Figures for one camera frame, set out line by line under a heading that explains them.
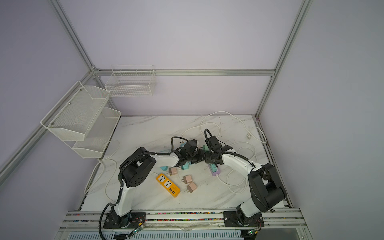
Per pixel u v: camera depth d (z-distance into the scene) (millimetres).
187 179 859
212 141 713
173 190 806
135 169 536
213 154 654
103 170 896
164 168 895
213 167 840
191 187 820
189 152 783
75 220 748
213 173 876
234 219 732
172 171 882
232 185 841
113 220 649
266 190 440
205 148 751
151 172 564
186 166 905
